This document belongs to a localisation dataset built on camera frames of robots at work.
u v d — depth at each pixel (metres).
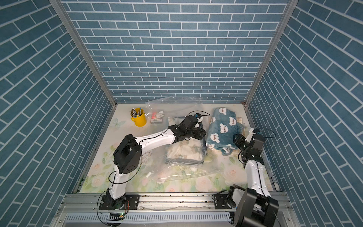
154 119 1.08
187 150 0.84
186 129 0.69
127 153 0.55
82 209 0.72
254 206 0.41
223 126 0.96
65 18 0.74
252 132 0.77
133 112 0.92
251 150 0.64
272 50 0.89
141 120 1.01
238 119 1.07
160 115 1.08
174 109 1.16
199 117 0.80
